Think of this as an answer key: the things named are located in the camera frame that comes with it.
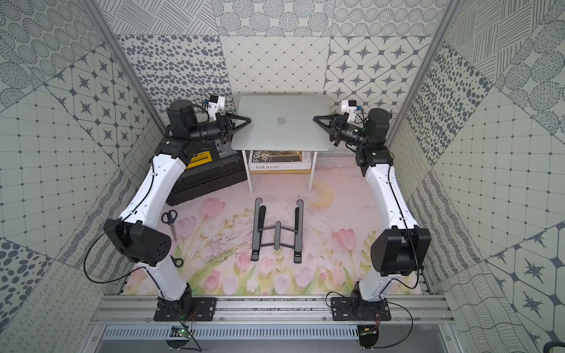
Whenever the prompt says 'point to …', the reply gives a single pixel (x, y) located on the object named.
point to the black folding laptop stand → (258, 227)
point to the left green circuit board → (179, 337)
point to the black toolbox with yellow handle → (207, 173)
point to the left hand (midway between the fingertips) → (247, 117)
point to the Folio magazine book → (279, 160)
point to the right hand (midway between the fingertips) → (312, 121)
